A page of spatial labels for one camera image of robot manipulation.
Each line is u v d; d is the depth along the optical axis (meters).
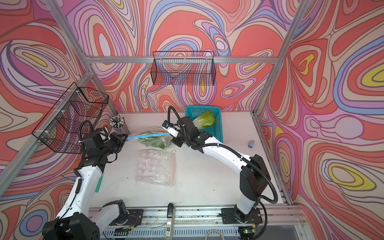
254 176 0.44
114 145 0.69
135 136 0.79
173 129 0.67
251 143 0.99
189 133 0.60
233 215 0.73
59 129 0.70
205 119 1.04
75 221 0.39
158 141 0.85
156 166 0.87
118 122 0.91
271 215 0.75
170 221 0.69
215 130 1.07
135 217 0.73
